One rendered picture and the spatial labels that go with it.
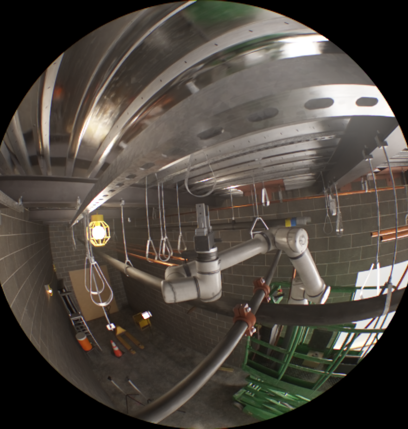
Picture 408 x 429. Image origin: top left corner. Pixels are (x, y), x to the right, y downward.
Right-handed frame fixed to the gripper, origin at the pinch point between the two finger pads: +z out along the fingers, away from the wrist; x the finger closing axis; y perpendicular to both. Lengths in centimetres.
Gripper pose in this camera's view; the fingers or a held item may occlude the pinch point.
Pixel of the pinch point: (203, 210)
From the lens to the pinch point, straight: 50.7
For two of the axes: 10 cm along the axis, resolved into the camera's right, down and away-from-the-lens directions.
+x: -2.1, -0.2, -9.8
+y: 9.7, -1.0, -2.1
